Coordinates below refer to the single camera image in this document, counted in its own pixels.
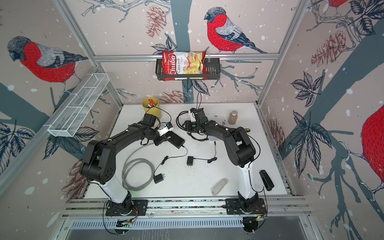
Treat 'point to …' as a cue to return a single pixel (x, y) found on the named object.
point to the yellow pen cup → (151, 106)
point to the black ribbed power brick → (175, 139)
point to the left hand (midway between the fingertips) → (164, 137)
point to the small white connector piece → (215, 115)
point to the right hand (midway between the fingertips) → (182, 128)
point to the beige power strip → (219, 187)
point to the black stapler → (266, 180)
